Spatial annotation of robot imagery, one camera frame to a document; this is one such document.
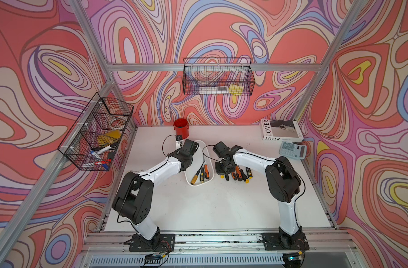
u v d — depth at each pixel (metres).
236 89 0.91
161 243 0.73
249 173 0.94
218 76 0.96
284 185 0.52
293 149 1.05
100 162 0.65
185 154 0.70
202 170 0.93
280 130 1.12
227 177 0.93
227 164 0.77
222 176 0.93
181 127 1.07
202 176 0.93
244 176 0.93
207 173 0.93
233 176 0.93
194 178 0.91
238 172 0.96
